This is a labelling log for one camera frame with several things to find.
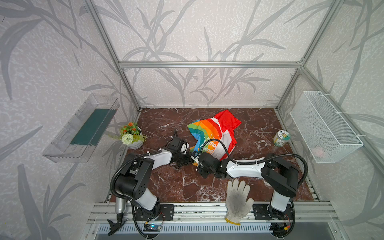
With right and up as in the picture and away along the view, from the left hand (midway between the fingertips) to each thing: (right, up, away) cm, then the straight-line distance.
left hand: (195, 156), depth 91 cm
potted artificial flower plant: (-38, +14, -5) cm, 41 cm away
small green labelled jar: (+54, +11, +3) cm, 56 cm away
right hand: (+2, -3, -2) cm, 4 cm away
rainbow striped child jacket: (+17, +17, +12) cm, 27 cm away
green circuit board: (-20, -29, -20) cm, 41 cm away
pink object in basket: (+61, +7, -18) cm, 64 cm away
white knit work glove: (+23, -21, -15) cm, 34 cm away
